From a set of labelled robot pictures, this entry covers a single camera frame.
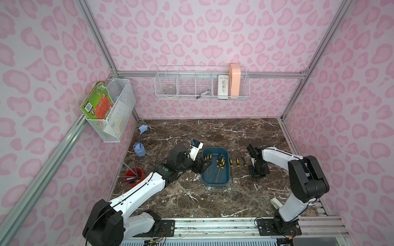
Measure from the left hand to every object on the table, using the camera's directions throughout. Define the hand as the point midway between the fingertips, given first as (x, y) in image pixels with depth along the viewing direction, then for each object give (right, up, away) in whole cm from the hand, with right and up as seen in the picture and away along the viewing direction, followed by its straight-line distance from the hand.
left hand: (207, 158), depth 77 cm
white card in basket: (+10, +40, +14) cm, 44 cm away
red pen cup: (-39, -10, +4) cm, 40 cm away
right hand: (+30, -13, +14) cm, 35 cm away
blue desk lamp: (-41, +3, +16) cm, 44 cm away
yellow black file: (+15, -5, +18) cm, 24 cm away
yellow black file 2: (+24, -7, +17) cm, 30 cm away
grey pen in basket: (-4, +35, +16) cm, 39 cm away
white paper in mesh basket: (-49, +20, +7) cm, 53 cm away
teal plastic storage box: (+6, -11, +13) cm, 18 cm away
